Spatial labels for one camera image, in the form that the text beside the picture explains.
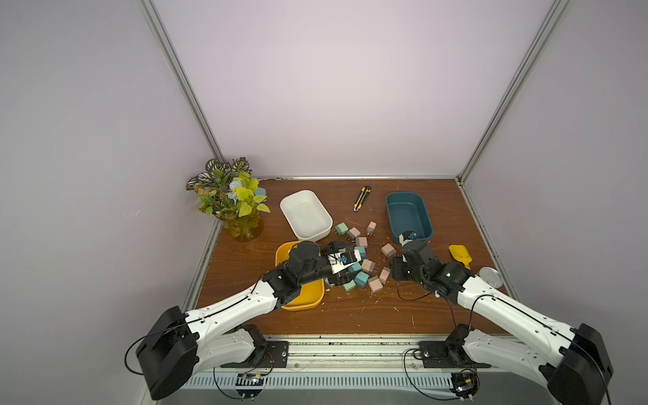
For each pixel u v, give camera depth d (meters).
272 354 0.73
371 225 1.00
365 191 1.14
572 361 0.38
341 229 1.00
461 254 0.93
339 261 0.61
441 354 0.72
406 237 0.73
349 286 0.85
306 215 1.06
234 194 0.81
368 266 0.90
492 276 0.83
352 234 0.98
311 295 0.85
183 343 0.40
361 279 0.86
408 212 1.07
